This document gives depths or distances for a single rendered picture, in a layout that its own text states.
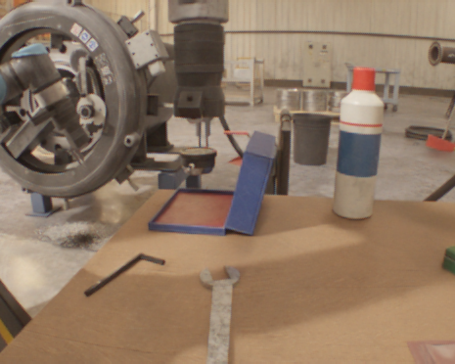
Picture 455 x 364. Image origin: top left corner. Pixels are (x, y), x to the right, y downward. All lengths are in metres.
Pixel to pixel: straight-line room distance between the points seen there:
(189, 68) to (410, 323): 0.42
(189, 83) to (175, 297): 0.31
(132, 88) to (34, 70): 0.36
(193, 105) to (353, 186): 0.26
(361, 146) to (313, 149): 2.19
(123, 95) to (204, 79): 0.72
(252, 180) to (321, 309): 0.19
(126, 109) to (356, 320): 1.03
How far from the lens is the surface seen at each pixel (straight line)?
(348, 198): 0.56
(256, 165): 0.45
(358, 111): 0.53
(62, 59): 1.48
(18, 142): 1.46
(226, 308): 0.35
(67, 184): 1.40
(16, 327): 0.63
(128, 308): 0.36
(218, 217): 0.54
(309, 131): 2.69
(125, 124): 1.24
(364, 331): 0.35
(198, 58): 0.52
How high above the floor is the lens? 0.69
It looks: 17 degrees down
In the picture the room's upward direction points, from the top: straight up
